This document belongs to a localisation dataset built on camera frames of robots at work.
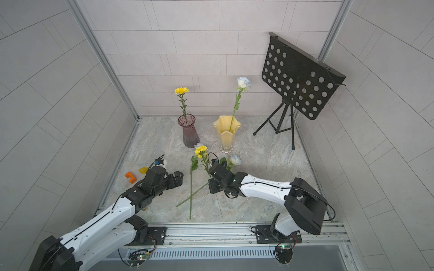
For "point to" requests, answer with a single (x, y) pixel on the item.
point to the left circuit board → (138, 257)
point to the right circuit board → (283, 253)
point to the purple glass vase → (190, 138)
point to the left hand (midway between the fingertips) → (180, 174)
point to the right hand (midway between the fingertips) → (210, 186)
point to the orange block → (129, 175)
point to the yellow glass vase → (225, 136)
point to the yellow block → (143, 170)
